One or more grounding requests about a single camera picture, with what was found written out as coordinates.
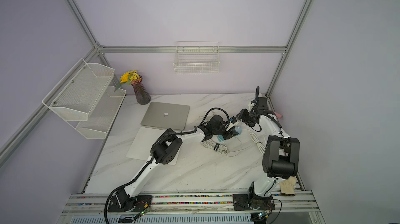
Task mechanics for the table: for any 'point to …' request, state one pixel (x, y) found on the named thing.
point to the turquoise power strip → (221, 137)
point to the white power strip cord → (260, 145)
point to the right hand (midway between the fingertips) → (240, 119)
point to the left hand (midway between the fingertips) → (236, 131)
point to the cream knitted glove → (287, 186)
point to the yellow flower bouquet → (130, 77)
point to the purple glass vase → (142, 96)
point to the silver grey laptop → (165, 115)
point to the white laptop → (140, 142)
